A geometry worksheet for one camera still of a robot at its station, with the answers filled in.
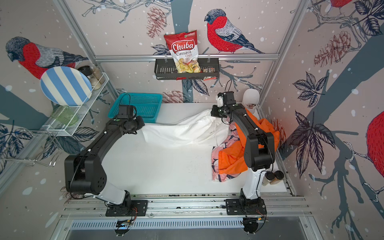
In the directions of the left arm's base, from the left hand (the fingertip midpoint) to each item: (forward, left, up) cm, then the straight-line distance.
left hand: (144, 119), depth 90 cm
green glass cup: (-10, +31, +18) cm, 37 cm away
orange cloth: (-19, -53, -14) cm, 58 cm away
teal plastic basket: (+19, +4, -7) cm, 20 cm away
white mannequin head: (+26, -74, -7) cm, 79 cm away
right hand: (+7, -42, 0) cm, 42 cm away
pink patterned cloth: (-4, -57, -14) cm, 59 cm away
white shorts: (-3, -38, -7) cm, 38 cm away
